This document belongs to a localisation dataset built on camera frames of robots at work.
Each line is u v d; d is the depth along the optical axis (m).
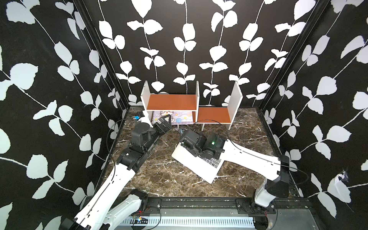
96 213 0.38
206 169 0.85
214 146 0.47
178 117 0.98
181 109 1.00
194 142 0.51
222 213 0.72
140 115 0.59
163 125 0.61
